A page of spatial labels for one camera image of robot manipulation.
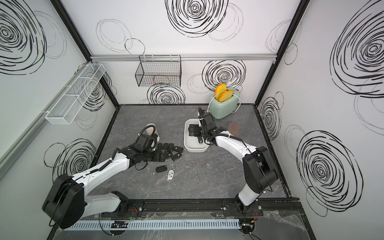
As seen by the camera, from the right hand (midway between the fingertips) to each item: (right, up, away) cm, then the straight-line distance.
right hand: (195, 128), depth 89 cm
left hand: (-20, -15, -3) cm, 25 cm away
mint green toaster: (+16, +12, +15) cm, 26 cm away
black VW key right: (-12, -18, +2) cm, 21 cm away
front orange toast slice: (+20, +21, +10) cm, 31 cm away
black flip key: (-20, -12, +8) cm, 24 cm away
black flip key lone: (-20, -23, -3) cm, 31 cm away
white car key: (-14, -26, -4) cm, 30 cm away
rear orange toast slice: (+17, +27, +13) cm, 34 cm away
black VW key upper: (-11, -13, +5) cm, 18 cm away
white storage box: (-3, -11, +10) cm, 15 cm away
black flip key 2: (-16, -13, +7) cm, 22 cm away
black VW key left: (-17, -13, -12) cm, 25 cm away
